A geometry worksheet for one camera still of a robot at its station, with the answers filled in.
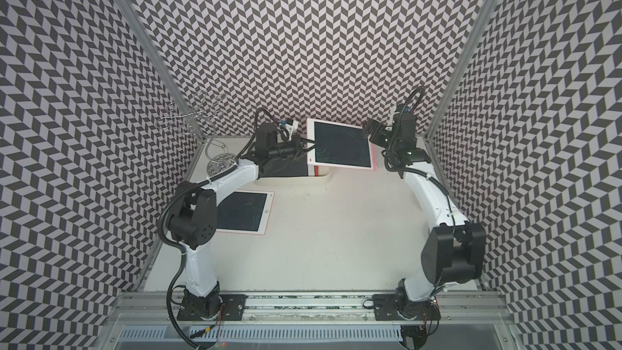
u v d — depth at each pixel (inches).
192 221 20.1
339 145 35.1
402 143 24.2
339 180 40.1
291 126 32.9
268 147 28.5
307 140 33.7
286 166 30.5
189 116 44.9
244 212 36.9
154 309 29.1
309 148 32.2
